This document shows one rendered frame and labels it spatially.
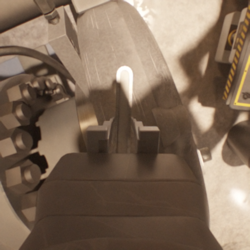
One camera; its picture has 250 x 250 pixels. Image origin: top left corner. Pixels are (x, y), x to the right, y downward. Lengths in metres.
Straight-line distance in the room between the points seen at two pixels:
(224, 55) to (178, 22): 0.33
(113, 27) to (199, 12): 1.00
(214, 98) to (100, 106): 1.16
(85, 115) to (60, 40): 0.19
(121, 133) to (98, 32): 0.18
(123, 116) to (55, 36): 0.16
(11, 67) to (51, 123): 0.58
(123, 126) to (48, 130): 0.38
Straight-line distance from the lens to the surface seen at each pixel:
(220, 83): 1.19
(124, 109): 0.16
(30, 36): 1.27
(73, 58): 0.29
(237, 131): 1.44
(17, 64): 1.04
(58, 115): 0.53
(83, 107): 0.42
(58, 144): 0.50
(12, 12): 0.42
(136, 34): 0.30
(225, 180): 1.75
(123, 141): 0.17
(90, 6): 0.37
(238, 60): 1.01
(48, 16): 0.29
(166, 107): 0.25
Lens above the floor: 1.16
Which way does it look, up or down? 68 degrees down
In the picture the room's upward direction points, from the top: 175 degrees clockwise
